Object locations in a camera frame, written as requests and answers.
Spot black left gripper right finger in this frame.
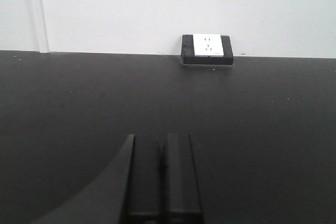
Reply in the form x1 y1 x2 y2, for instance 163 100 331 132
160 133 204 224

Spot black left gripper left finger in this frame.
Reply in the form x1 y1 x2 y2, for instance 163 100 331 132
33 134 163 224

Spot white power socket black housing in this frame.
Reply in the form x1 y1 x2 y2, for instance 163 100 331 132
181 34 235 66

